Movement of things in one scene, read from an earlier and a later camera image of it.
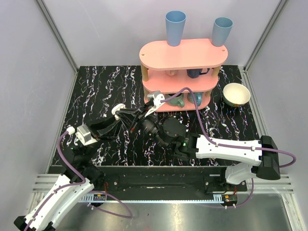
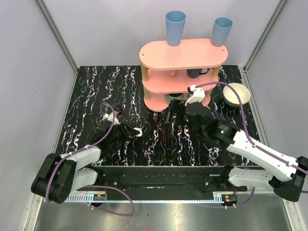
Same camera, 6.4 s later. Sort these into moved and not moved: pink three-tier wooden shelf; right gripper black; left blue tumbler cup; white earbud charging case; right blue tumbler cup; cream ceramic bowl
Moved: white earbud charging case; right gripper black
Not moved: pink three-tier wooden shelf; left blue tumbler cup; right blue tumbler cup; cream ceramic bowl
